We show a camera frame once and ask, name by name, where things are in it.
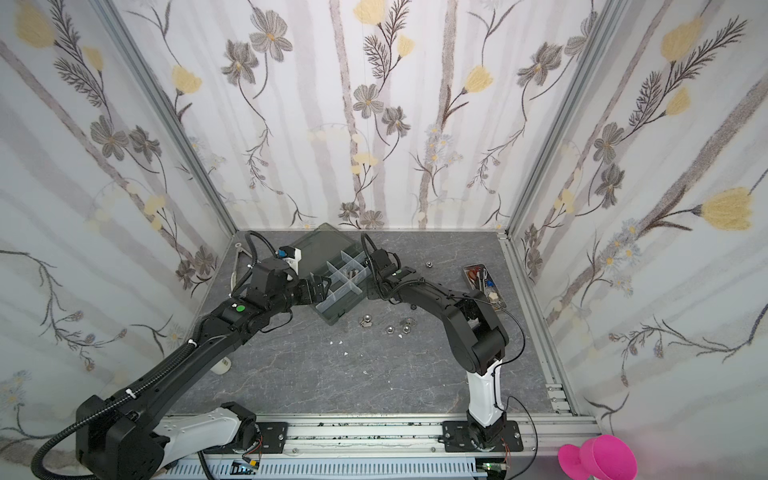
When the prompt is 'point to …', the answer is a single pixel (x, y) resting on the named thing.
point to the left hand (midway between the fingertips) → (314, 274)
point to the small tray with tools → (480, 279)
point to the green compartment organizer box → (328, 253)
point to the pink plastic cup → (601, 457)
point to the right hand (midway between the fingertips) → (369, 277)
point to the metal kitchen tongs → (233, 282)
